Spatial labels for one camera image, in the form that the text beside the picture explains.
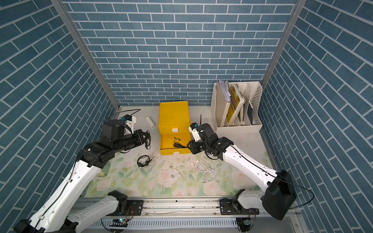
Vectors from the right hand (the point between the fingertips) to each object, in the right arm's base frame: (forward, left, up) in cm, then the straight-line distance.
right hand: (190, 145), depth 78 cm
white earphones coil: (-10, +10, -18) cm, 23 cm away
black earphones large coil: (-4, +20, +8) cm, 22 cm away
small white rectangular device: (+26, +34, -14) cm, 45 cm away
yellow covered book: (+31, -27, +7) cm, 41 cm away
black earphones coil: (-5, +27, -16) cm, 32 cm away
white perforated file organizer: (+31, -40, -11) cm, 52 cm away
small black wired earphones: (+5, +9, -9) cm, 14 cm away
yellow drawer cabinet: (+9, +10, +3) cm, 14 cm away
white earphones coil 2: (-10, -11, -18) cm, 23 cm away
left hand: (-2, +17, +12) cm, 21 cm away
